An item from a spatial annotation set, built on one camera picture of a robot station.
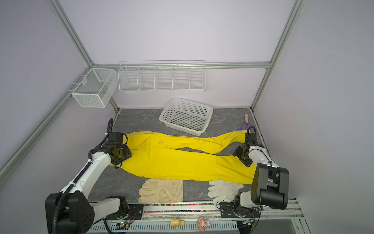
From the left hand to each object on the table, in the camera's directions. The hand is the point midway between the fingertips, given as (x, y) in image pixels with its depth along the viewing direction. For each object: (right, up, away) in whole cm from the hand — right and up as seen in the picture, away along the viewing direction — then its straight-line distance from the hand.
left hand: (127, 156), depth 83 cm
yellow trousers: (+15, -2, +10) cm, 18 cm away
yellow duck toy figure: (+30, -27, -16) cm, 44 cm away
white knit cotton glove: (+54, -19, -3) cm, 57 cm away
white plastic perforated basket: (+33, +25, +32) cm, 52 cm away
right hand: (+68, -2, +8) cm, 69 cm away
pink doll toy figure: (+43, -28, -15) cm, 54 cm away
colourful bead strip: (+31, -25, -6) cm, 40 cm away
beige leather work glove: (+21, -19, -3) cm, 28 cm away
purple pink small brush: (+77, +17, +23) cm, 82 cm away
